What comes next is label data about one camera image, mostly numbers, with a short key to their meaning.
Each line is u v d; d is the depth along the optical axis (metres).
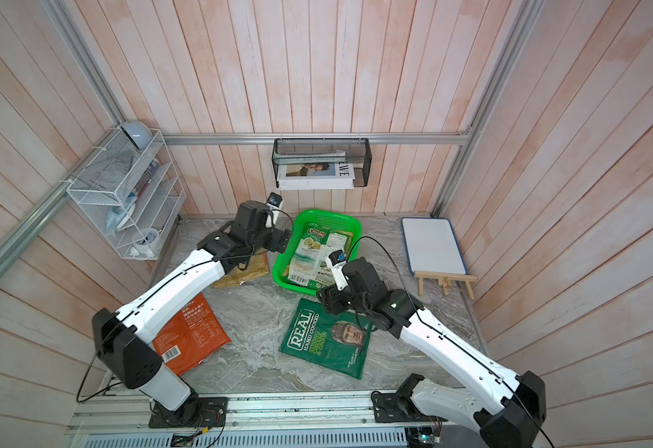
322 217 1.14
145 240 0.90
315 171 0.95
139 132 0.84
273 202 0.67
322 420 0.73
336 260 0.65
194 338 0.84
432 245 1.21
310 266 1.01
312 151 1.02
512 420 0.37
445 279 0.98
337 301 0.64
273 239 0.71
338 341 0.84
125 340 0.41
